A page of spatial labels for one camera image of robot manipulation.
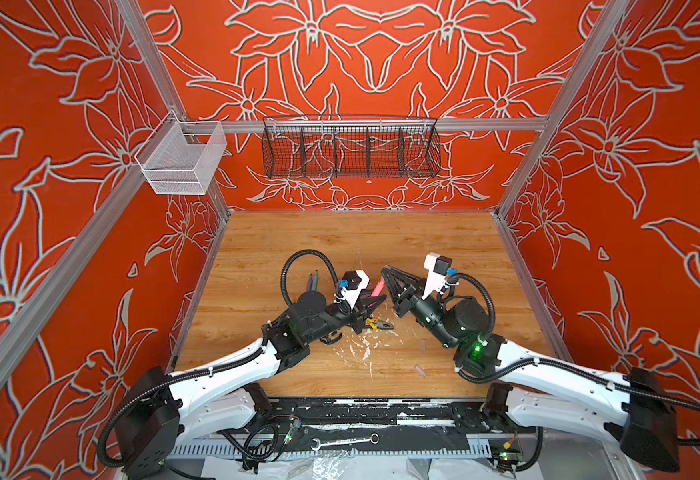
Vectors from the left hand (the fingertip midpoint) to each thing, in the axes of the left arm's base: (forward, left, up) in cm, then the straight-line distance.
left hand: (382, 292), depth 67 cm
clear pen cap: (-9, -12, -25) cm, 29 cm away
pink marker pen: (-1, +1, +3) cm, 3 cm away
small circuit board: (-27, -31, -26) cm, 49 cm away
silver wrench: (-26, 0, -25) cm, 36 cm away
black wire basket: (+52, +10, +5) cm, 54 cm away
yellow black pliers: (+3, 0, -24) cm, 24 cm away
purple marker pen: (+16, +22, -24) cm, 36 cm away
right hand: (0, +1, +7) cm, 7 cm away
